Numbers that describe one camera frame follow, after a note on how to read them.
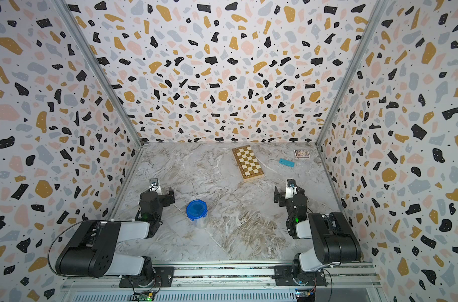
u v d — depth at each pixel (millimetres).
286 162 1132
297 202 705
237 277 756
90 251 434
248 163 1092
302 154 1167
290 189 793
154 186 767
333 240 457
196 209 807
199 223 834
